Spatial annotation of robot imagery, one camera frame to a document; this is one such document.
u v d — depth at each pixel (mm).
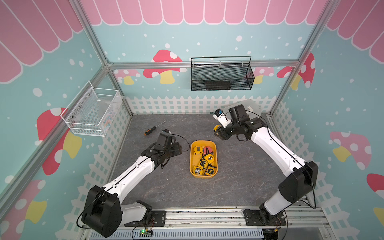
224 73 936
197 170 872
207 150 966
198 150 967
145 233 727
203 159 941
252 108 1084
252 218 738
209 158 935
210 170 875
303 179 422
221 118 717
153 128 1092
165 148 636
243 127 563
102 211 401
